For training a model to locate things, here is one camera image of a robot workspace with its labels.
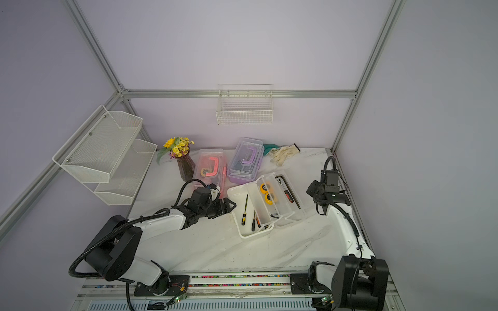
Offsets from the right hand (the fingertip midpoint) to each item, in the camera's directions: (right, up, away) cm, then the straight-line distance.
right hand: (314, 191), depth 86 cm
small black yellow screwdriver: (-32, -12, +7) cm, 35 cm away
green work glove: (-19, +23, +32) cm, 44 cm away
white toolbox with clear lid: (-20, -6, +2) cm, 21 cm away
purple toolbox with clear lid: (-31, +14, +15) cm, 38 cm away
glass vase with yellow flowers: (-62, +20, +2) cm, 65 cm away
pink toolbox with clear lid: (-51, +11, +17) cm, 55 cm away
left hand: (-38, -9, +3) cm, 39 cm away
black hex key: (-11, 0, +3) cm, 11 cm away
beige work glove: (-12, +18, +33) cm, 39 cm away
